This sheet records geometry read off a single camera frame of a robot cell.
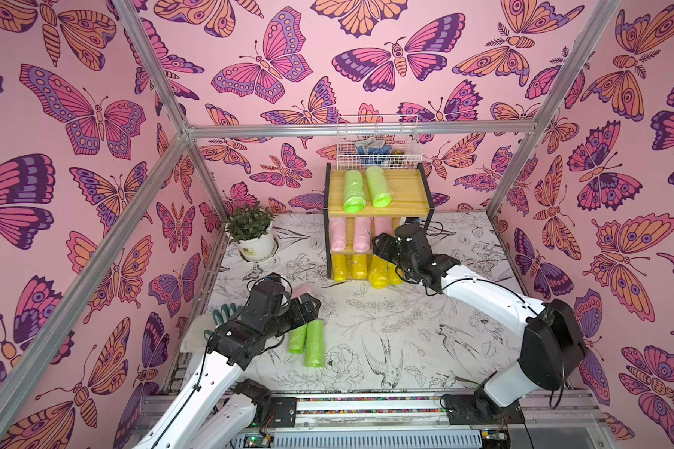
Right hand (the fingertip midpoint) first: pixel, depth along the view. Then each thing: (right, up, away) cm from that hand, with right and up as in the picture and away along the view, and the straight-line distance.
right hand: (381, 239), depth 85 cm
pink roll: (-13, +2, +2) cm, 13 cm away
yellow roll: (-13, -11, +12) cm, 20 cm away
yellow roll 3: (+1, -11, +10) cm, 15 cm away
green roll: (-25, -30, -2) cm, 39 cm away
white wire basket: (0, +29, +9) cm, 30 cm away
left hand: (-20, -18, -10) cm, 28 cm away
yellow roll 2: (-6, -10, +13) cm, 17 cm away
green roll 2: (-20, -31, -1) cm, 37 cm away
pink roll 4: (-26, -17, +10) cm, 33 cm away
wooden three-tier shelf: (+8, +10, -7) cm, 15 cm away
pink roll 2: (-6, +2, +2) cm, 6 cm away
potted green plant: (-42, +4, +8) cm, 43 cm away
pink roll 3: (+1, +5, +5) cm, 7 cm away
